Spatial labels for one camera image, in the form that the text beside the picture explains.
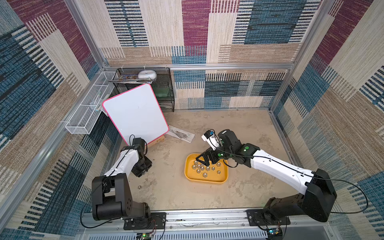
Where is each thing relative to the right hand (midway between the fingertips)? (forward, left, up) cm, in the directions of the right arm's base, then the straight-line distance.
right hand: (201, 153), depth 77 cm
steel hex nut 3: (0, -7, -18) cm, 20 cm away
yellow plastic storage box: (-1, +3, -17) cm, 18 cm away
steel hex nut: (-11, +34, -17) cm, 39 cm away
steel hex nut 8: (0, -1, -17) cm, 17 cm away
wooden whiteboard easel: (+16, +28, -12) cm, 34 cm away
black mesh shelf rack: (+42, +44, +17) cm, 63 cm away
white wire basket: (+25, +70, +1) cm, 75 cm away
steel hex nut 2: (0, -4, -18) cm, 18 cm away
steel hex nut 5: (-2, +1, -17) cm, 18 cm away
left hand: (-2, +32, -14) cm, 35 cm away
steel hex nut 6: (-5, -2, -17) cm, 18 cm away
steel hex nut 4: (-7, -8, +3) cm, 11 cm away
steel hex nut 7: (-2, -10, -18) cm, 21 cm away
